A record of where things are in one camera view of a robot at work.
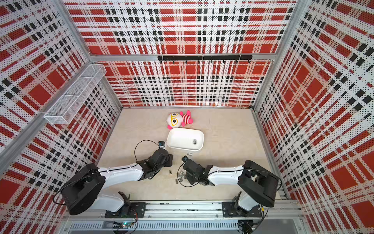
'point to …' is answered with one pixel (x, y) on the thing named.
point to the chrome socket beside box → (189, 153)
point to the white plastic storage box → (188, 139)
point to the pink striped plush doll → (175, 120)
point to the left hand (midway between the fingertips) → (171, 155)
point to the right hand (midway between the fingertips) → (193, 172)
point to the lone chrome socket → (170, 171)
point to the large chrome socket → (195, 142)
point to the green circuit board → (121, 224)
